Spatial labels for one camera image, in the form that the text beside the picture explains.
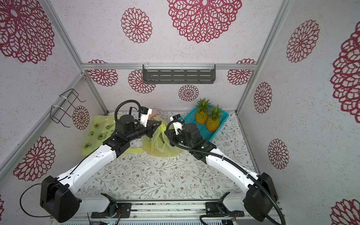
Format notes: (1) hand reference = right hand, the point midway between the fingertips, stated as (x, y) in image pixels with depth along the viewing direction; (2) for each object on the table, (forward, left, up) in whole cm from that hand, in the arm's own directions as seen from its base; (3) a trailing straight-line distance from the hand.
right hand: (164, 130), depth 72 cm
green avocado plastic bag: (-1, +4, -13) cm, 14 cm away
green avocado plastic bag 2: (+21, +54, -26) cm, 64 cm away
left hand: (+4, +3, +1) cm, 5 cm away
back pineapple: (+29, -23, -18) cm, 41 cm away
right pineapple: (+23, -30, -15) cm, 41 cm away
